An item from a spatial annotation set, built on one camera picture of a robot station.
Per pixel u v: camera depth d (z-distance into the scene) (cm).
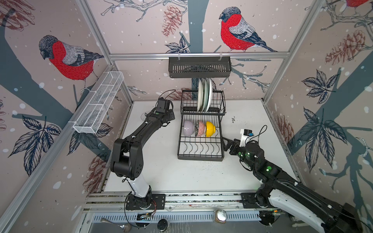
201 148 91
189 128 92
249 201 73
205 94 75
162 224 60
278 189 54
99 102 79
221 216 61
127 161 46
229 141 68
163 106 71
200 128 90
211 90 74
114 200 76
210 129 92
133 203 72
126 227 66
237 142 68
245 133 68
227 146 69
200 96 76
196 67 107
